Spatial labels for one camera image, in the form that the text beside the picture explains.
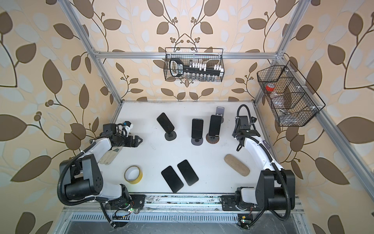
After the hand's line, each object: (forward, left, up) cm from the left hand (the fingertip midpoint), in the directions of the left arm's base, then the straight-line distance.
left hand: (131, 138), depth 91 cm
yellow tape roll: (-23, -9, -5) cm, 25 cm away
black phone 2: (-23, -28, -8) cm, 37 cm away
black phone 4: (+4, -41, +6) cm, 42 cm away
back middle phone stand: (+2, -42, -6) cm, 42 cm away
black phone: (-19, -37, -7) cm, 42 cm away
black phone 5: (+6, -53, +5) cm, 53 cm away
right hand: (-1, -70, +6) cm, 71 cm away
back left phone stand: (+6, -24, -7) cm, 26 cm away
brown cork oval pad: (-15, -65, -4) cm, 67 cm away
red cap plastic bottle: (+23, -86, +23) cm, 92 cm away
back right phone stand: (+4, -52, -7) cm, 53 cm away
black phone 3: (+8, -21, +6) cm, 24 cm away
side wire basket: (+10, -93, +25) cm, 96 cm away
